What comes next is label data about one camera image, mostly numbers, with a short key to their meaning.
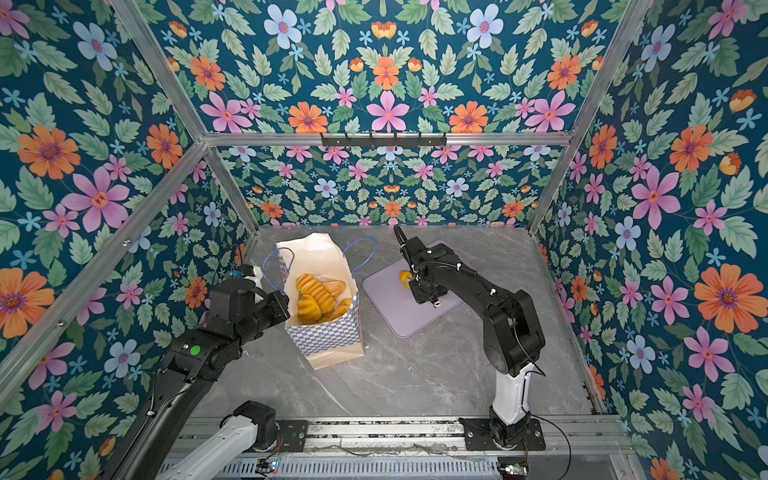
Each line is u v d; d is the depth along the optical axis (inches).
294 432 29.1
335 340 29.1
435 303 31.3
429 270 25.0
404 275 39.9
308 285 35.8
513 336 19.1
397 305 38.0
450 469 30.1
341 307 36.0
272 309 24.2
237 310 20.1
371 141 36.0
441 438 29.5
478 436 28.9
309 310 34.5
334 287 38.4
